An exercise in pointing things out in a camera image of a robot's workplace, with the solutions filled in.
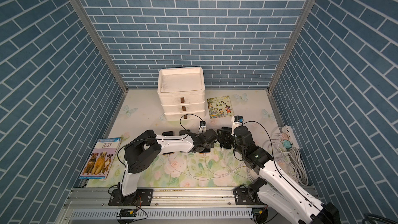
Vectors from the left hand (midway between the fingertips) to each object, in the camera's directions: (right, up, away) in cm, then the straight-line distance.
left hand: (210, 142), depth 93 cm
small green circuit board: (-40, -28, -21) cm, 53 cm away
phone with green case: (-17, +6, +4) cm, 18 cm away
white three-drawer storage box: (-17, +31, -6) cm, 35 cm away
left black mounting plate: (-33, -22, -19) cm, 44 cm away
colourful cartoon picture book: (+7, +21, +16) cm, 27 cm away
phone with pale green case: (+6, +9, -25) cm, 27 cm away
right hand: (+6, +10, -15) cm, 19 cm away
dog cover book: (-62, -7, -7) cm, 63 cm away
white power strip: (+49, +7, +3) cm, 49 cm away
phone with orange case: (-26, +5, +4) cm, 27 cm away
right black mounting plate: (+16, -21, -19) cm, 33 cm away
